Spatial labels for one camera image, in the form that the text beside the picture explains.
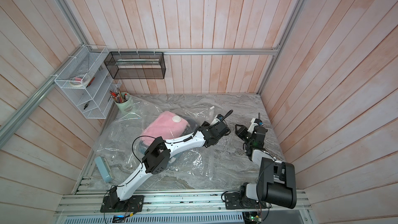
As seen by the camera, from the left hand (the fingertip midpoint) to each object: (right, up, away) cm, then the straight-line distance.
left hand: (208, 127), depth 94 cm
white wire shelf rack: (-60, +16, -14) cm, 64 cm away
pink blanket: (-24, +2, -7) cm, 25 cm away
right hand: (+18, +2, -2) cm, 18 cm away
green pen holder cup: (-51, +14, +1) cm, 53 cm away
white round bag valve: (-19, +6, -4) cm, 20 cm away
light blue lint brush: (-56, -20, -14) cm, 61 cm away
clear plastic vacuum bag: (-54, -14, -3) cm, 55 cm away
